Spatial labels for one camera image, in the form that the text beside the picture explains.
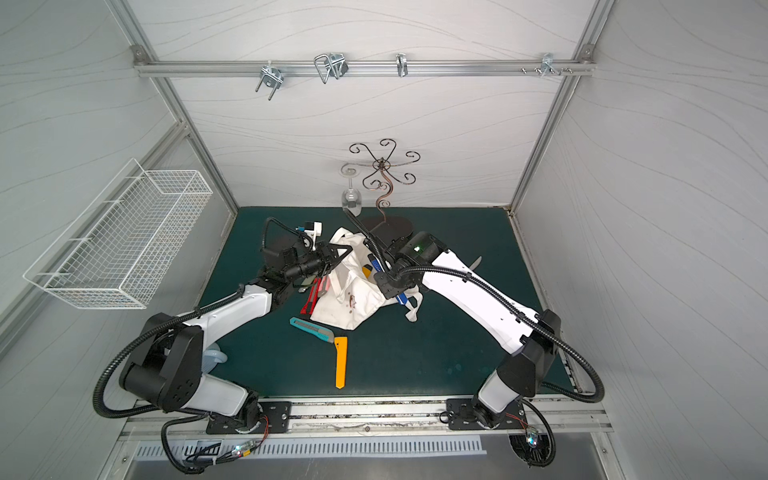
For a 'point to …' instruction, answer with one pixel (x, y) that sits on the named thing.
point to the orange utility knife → (341, 361)
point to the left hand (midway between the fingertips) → (353, 250)
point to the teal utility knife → (319, 331)
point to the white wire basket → (109, 258)
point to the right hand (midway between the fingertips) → (393, 280)
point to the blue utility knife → (400, 298)
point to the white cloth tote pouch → (351, 297)
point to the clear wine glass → (351, 198)
